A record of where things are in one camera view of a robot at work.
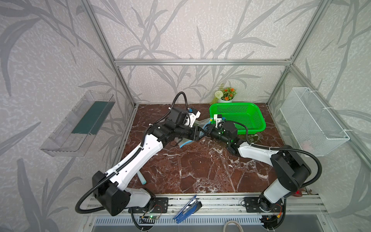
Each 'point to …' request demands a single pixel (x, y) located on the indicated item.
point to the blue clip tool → (189, 208)
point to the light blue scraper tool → (143, 181)
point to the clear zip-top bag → (202, 124)
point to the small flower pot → (226, 95)
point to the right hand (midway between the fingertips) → (197, 126)
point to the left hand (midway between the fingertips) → (202, 133)
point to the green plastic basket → (248, 117)
